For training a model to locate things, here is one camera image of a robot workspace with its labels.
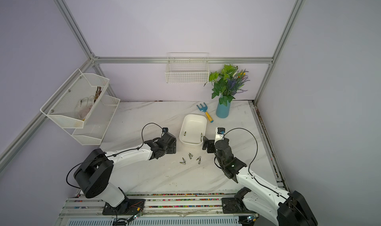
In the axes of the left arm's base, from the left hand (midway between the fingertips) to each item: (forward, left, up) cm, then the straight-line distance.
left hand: (168, 147), depth 91 cm
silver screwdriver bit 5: (-6, -20, -5) cm, 21 cm away
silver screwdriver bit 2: (+9, -21, -4) cm, 24 cm away
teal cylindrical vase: (+27, -37, +3) cm, 46 cm away
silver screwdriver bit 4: (-9, -10, -4) cm, 14 cm away
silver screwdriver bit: (+12, -9, -4) cm, 15 cm away
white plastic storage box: (+16, -15, -4) cm, 23 cm away
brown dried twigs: (+20, +38, +28) cm, 51 cm away
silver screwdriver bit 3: (-4, -14, -5) cm, 15 cm away
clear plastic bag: (+10, +43, +25) cm, 51 cm away
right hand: (0, -27, +10) cm, 28 cm away
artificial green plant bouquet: (+27, -36, +29) cm, 54 cm away
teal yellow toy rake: (+35, -24, -3) cm, 43 cm away
